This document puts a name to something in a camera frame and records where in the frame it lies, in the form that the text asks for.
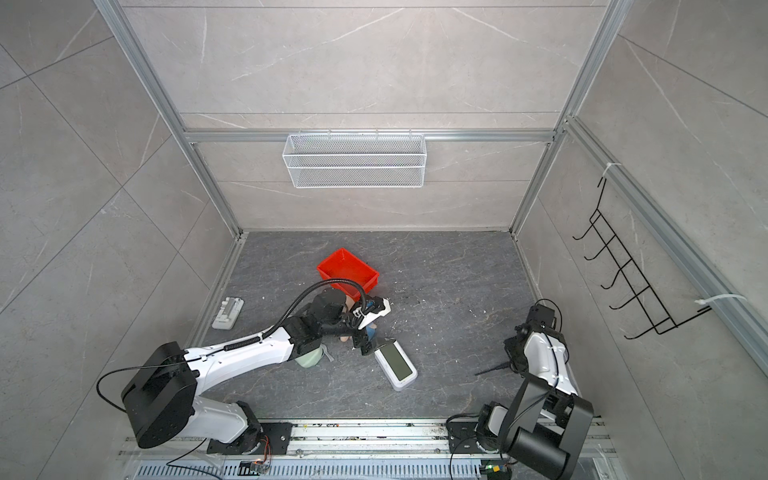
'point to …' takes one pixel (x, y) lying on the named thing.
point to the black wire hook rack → (630, 277)
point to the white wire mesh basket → (313, 161)
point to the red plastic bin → (343, 264)
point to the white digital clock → (395, 365)
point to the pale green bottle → (313, 359)
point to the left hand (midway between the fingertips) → (389, 314)
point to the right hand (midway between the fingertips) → (516, 352)
